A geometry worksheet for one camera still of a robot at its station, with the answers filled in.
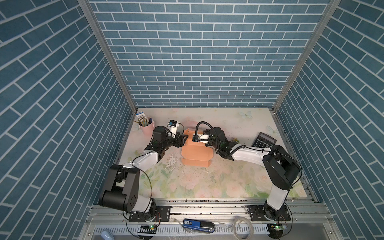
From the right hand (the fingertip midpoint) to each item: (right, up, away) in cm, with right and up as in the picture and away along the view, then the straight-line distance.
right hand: (204, 127), depth 91 cm
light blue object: (-45, -47, -25) cm, 69 cm away
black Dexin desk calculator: (+41, -9, +9) cm, 43 cm away
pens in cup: (-38, +4, +1) cm, 38 cm away
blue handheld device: (-3, -43, -24) cm, 50 cm away
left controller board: (-28, -49, -18) cm, 60 cm away
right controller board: (+34, -50, -18) cm, 63 cm away
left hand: (-12, -4, -2) cm, 13 cm away
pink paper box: (-5, -17, +3) cm, 18 cm away
